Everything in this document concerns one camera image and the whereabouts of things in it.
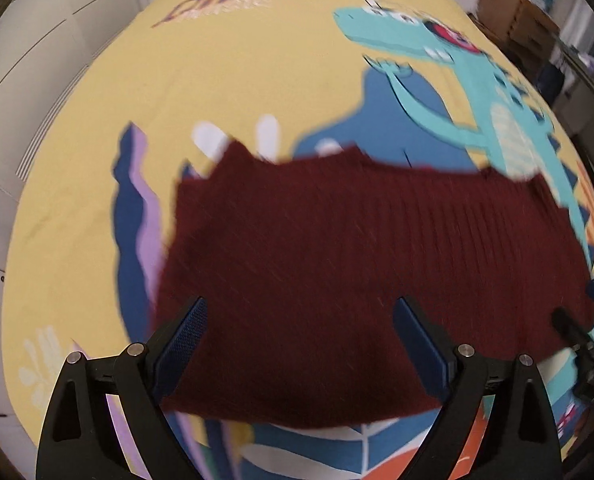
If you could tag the yellow dinosaur printed blanket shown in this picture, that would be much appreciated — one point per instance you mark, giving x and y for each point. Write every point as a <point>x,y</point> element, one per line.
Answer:
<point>177,85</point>

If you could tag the dark red knitted sweater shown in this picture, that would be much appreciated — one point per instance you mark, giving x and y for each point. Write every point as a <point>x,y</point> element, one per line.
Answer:
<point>327,260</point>

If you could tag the white desk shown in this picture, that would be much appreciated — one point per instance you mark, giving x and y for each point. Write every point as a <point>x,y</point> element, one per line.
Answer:
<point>584,67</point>

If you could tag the wooden drawer cabinet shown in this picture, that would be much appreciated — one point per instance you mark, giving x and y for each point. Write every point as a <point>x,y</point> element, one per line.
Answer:
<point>517,15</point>

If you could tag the white wardrobe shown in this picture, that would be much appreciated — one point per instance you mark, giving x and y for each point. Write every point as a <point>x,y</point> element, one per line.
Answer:
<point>37,60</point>

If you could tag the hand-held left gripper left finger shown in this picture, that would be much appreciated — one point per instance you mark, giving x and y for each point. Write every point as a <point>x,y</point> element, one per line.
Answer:
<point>182,350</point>

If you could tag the navy purple bag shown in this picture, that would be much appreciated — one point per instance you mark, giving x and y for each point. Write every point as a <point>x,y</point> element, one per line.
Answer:
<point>551,82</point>

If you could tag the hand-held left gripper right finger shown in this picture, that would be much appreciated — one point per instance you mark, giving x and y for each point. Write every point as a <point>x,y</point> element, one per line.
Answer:
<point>422,350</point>

